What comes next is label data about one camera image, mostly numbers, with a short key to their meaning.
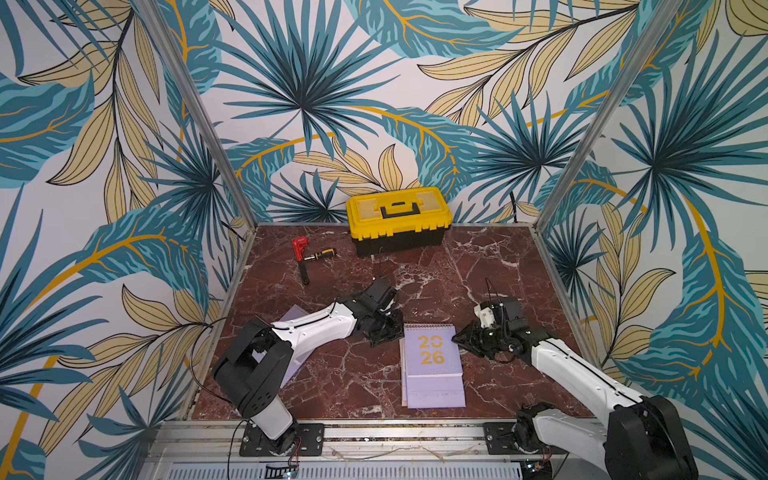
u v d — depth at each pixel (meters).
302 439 0.73
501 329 0.67
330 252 1.09
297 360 0.84
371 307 0.67
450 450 0.74
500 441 0.73
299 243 1.13
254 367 0.44
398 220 0.99
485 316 0.80
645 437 0.40
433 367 0.80
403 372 0.80
